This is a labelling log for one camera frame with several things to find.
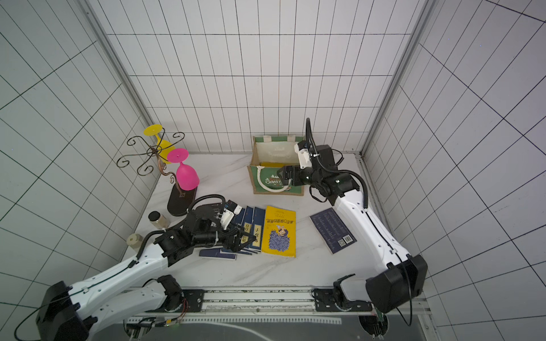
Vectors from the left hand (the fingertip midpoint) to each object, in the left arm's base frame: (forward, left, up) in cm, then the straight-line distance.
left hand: (245, 237), depth 73 cm
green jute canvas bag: (+43, -7, -2) cm, 43 cm away
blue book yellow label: (+11, +1, -12) cm, 16 cm away
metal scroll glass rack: (+22, +34, -14) cm, 43 cm away
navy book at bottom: (-1, +13, -12) cm, 17 cm away
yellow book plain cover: (+44, -8, -11) cm, 46 cm away
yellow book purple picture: (+8, -12, -13) cm, 19 cm away
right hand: (+22, -16, +13) cm, 30 cm away
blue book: (+8, -3, -12) cm, 15 cm away
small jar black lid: (+10, +38, -7) cm, 40 cm away
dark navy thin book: (+9, -36, -14) cm, 40 cm away
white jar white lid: (0, +42, -4) cm, 42 cm away
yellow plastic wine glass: (+29, +33, +16) cm, 47 cm away
